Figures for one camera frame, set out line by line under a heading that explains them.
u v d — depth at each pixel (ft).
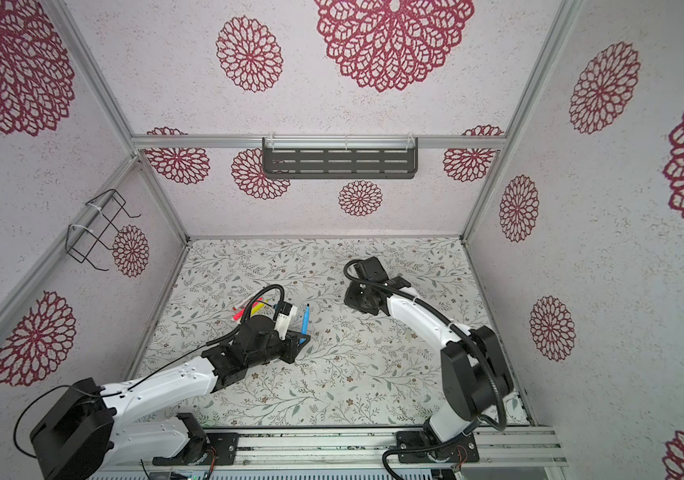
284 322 2.39
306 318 2.62
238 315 3.23
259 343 2.09
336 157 3.04
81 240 2.39
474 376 1.45
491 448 2.50
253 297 2.05
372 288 2.25
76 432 1.34
